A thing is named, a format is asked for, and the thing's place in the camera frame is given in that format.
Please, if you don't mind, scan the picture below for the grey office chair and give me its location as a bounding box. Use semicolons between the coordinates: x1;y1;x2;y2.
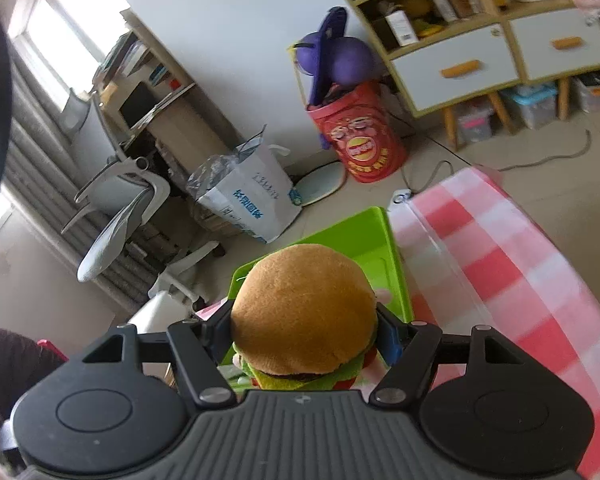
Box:
59;86;228;311

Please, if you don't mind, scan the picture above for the plush hamburger toy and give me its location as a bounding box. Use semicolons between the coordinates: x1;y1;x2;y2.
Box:
230;244;378;391

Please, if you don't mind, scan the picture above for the clear blue storage box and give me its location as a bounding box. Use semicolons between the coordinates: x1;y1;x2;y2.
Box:
501;84;558;130

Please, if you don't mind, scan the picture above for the red chips bucket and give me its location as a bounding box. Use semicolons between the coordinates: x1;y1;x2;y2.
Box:
308;80;407;183

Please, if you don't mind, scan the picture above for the white paper shopping bag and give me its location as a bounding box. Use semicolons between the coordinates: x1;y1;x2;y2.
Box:
187;131;302;243

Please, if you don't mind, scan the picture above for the wooden shelf cabinet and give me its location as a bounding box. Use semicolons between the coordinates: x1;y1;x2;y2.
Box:
346;0;600;148

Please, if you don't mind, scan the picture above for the red white checkered tablecloth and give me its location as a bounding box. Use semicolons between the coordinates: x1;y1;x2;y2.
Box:
388;169;600;479

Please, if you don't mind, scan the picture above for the wooden desk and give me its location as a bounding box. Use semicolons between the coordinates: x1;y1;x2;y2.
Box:
97;9;239;172

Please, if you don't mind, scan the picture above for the clear pink storage box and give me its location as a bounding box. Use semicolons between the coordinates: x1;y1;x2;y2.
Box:
456;100;494;144

